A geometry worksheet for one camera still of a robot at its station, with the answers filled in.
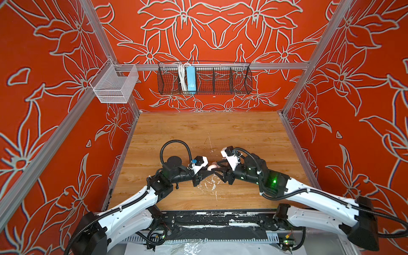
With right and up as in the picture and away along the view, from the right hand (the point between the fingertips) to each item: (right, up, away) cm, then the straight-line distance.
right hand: (214, 164), depth 68 cm
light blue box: (-12, +42, +23) cm, 49 cm away
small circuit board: (+32, -36, +1) cm, 48 cm away
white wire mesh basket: (-58, +42, +26) cm, 77 cm away
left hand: (-1, -3, +2) cm, 3 cm away
